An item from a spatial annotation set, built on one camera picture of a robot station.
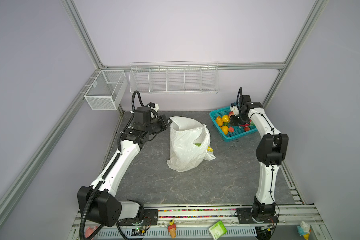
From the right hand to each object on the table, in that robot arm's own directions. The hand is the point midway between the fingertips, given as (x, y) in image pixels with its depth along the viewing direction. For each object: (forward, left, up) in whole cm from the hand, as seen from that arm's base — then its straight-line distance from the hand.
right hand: (235, 123), depth 98 cm
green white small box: (-58, +18, -9) cm, 61 cm away
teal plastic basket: (0, +8, -5) cm, 9 cm away
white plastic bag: (-26, +31, +18) cm, 44 cm away
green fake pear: (-26, +27, +15) cm, 40 cm away
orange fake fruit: (+6, +9, -4) cm, 12 cm away
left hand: (-15, +39, +19) cm, 46 cm away
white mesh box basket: (+16, +86, +15) cm, 89 cm away
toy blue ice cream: (-57, -22, -9) cm, 62 cm away
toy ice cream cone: (-57, +39, -8) cm, 70 cm away
